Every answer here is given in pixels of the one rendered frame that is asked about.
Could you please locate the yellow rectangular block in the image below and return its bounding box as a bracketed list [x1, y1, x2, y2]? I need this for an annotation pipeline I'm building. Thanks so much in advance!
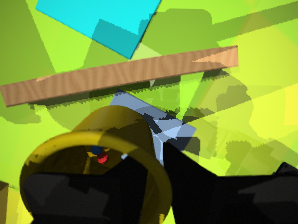
[0, 181, 9, 224]

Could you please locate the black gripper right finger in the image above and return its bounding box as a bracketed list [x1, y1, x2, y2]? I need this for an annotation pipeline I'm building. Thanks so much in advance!
[163, 142, 298, 224]

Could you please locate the red marble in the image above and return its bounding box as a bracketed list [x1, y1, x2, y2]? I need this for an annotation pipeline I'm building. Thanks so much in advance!
[97, 152, 109, 164]

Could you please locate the tan wooden bar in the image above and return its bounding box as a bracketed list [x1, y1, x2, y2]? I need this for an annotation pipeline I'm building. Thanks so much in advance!
[0, 45, 239, 107]

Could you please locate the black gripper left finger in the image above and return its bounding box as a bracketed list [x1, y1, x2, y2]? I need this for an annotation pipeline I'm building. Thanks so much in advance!
[23, 156, 148, 224]

